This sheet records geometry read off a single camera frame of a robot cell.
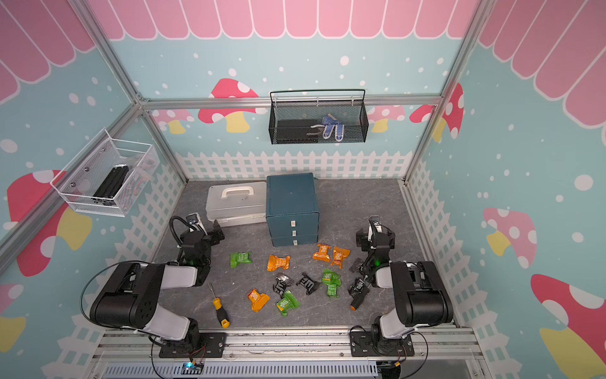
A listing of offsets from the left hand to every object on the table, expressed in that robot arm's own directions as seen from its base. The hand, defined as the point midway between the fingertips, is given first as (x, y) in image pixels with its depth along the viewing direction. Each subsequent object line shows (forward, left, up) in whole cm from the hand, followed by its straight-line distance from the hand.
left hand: (206, 226), depth 93 cm
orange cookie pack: (-11, -28, -8) cm, 31 cm away
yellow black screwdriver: (-29, -11, -8) cm, 32 cm away
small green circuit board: (-45, -5, -11) cm, 47 cm away
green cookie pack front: (-26, -34, -7) cm, 43 cm away
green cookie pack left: (-10, -12, -7) cm, 17 cm away
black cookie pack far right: (-12, -59, -9) cm, 61 cm away
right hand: (+1, -67, -1) cm, 67 cm away
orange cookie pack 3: (-7, -53, -8) cm, 54 cm away
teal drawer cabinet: (-3, -35, +14) cm, 38 cm away
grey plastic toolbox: (+10, -10, +2) cm, 14 cm away
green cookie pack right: (-18, -49, -6) cm, 53 cm away
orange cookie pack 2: (-7, -46, -8) cm, 47 cm away
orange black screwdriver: (-25, -57, -7) cm, 63 cm away
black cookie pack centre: (-20, -41, -7) cm, 46 cm away
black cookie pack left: (-18, -31, -8) cm, 37 cm away
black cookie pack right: (-21, -58, -6) cm, 62 cm away
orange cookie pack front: (-25, -23, -8) cm, 35 cm away
